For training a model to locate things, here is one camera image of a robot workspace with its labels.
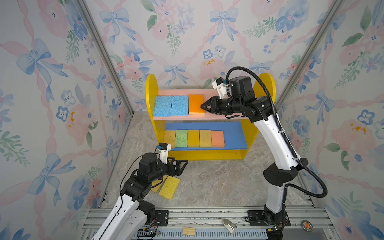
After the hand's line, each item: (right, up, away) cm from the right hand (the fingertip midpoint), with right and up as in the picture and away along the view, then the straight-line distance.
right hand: (202, 105), depth 65 cm
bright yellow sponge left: (-17, -43, +17) cm, 49 cm away
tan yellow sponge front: (+3, -17, +20) cm, 26 cm away
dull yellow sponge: (-18, -15, +21) cm, 31 cm away
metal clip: (+13, -56, +5) cm, 58 cm away
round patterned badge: (+51, -57, +7) cm, 77 cm away
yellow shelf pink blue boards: (+23, -13, +26) cm, 37 cm away
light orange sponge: (+10, -17, +19) cm, 27 cm away
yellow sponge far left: (-25, -43, +16) cm, 53 cm away
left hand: (-10, -25, +7) cm, 28 cm away
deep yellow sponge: (-4, -16, +21) cm, 27 cm away
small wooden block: (-6, -59, +5) cm, 59 cm away
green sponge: (-11, -17, +20) cm, 29 cm away
